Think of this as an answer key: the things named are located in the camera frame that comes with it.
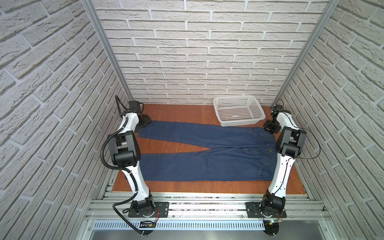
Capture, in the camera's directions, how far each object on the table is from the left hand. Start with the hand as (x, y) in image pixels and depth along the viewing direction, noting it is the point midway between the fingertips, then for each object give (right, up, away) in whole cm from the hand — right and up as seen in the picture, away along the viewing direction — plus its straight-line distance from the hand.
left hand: (144, 121), depth 97 cm
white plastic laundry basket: (+67, +9, +20) cm, 71 cm away
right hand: (+88, -5, +8) cm, 89 cm away
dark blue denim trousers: (+60, -20, -6) cm, 64 cm away
